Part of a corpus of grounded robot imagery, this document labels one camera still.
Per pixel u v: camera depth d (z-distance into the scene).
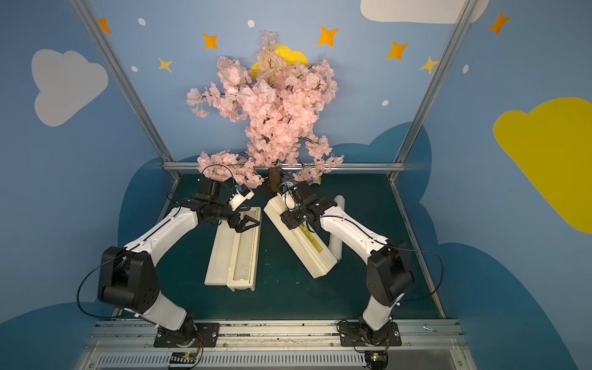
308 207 0.65
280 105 0.73
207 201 0.69
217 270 0.81
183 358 0.73
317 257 0.80
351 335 0.74
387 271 0.45
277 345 0.73
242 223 0.76
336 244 0.92
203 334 0.75
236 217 0.75
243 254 0.84
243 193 0.75
